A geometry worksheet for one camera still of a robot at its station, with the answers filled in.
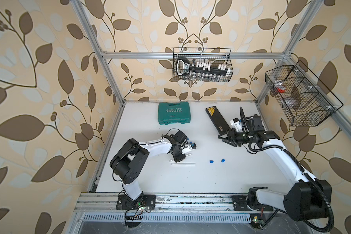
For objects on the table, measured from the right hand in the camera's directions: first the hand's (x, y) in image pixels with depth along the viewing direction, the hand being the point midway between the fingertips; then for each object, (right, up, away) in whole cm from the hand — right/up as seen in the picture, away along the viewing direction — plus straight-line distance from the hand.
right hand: (220, 138), depth 79 cm
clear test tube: (-18, -12, +12) cm, 25 cm away
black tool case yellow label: (+7, +6, +24) cm, 25 cm away
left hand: (-22, -12, +12) cm, 28 cm away
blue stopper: (-3, -16, +10) cm, 19 cm away
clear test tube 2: (-20, -17, +8) cm, 27 cm away
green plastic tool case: (-27, +14, +29) cm, 42 cm away
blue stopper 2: (+4, -15, +10) cm, 19 cm away
